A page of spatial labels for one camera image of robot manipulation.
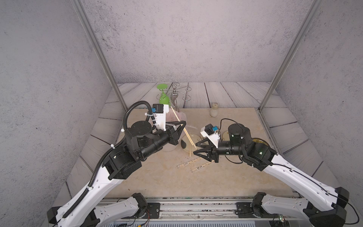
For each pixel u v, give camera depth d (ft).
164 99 3.32
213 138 1.72
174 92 2.99
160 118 1.53
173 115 1.68
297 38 2.67
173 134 1.52
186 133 1.83
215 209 2.43
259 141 3.26
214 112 3.76
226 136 1.67
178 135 1.70
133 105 1.17
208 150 1.76
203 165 2.91
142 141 1.24
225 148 1.76
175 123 1.60
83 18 2.39
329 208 1.23
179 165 2.92
